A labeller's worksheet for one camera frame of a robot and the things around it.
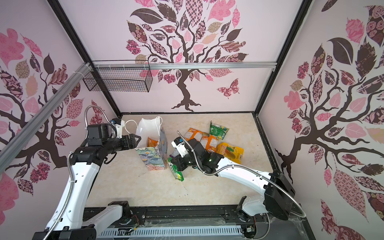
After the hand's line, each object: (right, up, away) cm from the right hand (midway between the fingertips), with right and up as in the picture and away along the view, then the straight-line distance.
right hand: (171, 159), depth 73 cm
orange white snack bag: (+11, +11, +30) cm, 34 cm away
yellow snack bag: (+36, 0, +17) cm, 40 cm away
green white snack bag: (+3, -8, 0) cm, 9 cm away
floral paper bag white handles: (-9, +6, -2) cm, 11 cm away
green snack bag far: (+29, +13, +31) cm, 45 cm away
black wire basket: (-52, +55, +49) cm, 91 cm away
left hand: (-18, +9, 0) cm, 20 cm away
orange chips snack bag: (-17, +5, +22) cm, 28 cm away
